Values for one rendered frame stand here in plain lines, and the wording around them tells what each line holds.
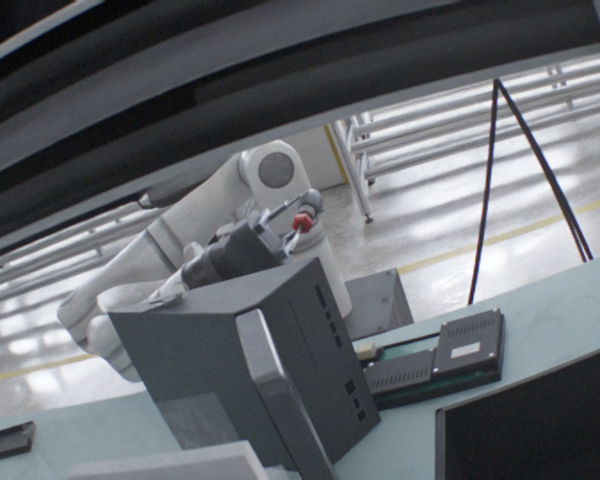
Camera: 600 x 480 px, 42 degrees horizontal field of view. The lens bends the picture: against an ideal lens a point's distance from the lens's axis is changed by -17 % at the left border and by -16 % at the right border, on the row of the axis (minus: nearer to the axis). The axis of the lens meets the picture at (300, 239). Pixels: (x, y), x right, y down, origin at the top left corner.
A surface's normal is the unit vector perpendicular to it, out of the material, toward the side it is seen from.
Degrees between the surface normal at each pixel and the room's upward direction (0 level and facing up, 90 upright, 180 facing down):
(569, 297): 0
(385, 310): 0
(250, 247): 90
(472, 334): 0
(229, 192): 85
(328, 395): 90
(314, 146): 90
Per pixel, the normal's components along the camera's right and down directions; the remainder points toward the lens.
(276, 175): 0.32, 0.26
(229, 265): -0.05, 0.32
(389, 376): -0.35, -0.88
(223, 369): -0.52, 0.47
